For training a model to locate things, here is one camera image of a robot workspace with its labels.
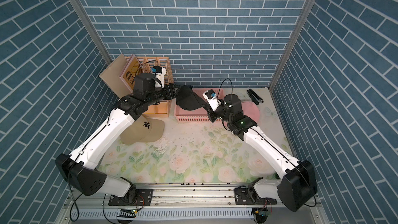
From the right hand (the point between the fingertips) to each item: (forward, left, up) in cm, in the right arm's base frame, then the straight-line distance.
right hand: (206, 104), depth 76 cm
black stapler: (+31, -33, -25) cm, 51 cm away
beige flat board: (+16, +56, +2) cm, 58 cm away
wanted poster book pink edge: (+21, +49, -1) cm, 53 cm away
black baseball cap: (+3, +10, 0) cm, 11 cm away
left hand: (+4, +12, +8) cm, 15 cm away
